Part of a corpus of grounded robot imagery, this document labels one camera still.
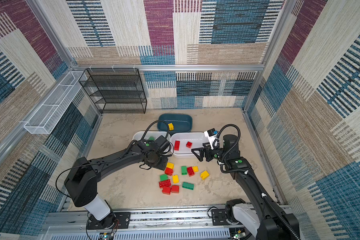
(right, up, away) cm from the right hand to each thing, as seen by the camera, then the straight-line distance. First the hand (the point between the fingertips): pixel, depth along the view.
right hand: (198, 149), depth 78 cm
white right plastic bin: (-9, 0, +23) cm, 25 cm away
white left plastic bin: (-38, +6, +20) cm, 43 cm away
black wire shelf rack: (-57, +37, +31) cm, 75 cm away
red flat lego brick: (-19, -20, +7) cm, 28 cm away
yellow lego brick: (-16, +11, +30) cm, 36 cm away
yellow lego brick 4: (+4, -15, +7) cm, 17 cm away
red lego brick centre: (-16, -14, +8) cm, 23 cm away
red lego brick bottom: (-17, -22, +3) cm, 28 cm away
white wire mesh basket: (-72, +16, -7) cm, 75 cm away
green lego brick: (-29, +4, +21) cm, 36 cm away
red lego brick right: (-4, -15, +10) cm, 18 cm away
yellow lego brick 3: (-12, -18, +8) cm, 23 cm away
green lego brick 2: (-19, -18, +9) cm, 28 cm away
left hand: (-19, -9, +5) cm, 21 cm away
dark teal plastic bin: (-9, +14, +34) cm, 38 cm away
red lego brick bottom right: (-12, -23, +5) cm, 26 cm away
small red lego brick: (-4, 0, +21) cm, 21 cm away
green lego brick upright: (-7, -14, +10) cm, 19 cm away
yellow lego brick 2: (-16, -11, +10) cm, 21 cm away
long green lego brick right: (-5, -20, +3) cm, 21 cm away
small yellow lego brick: (-1, -13, +11) cm, 17 cm away
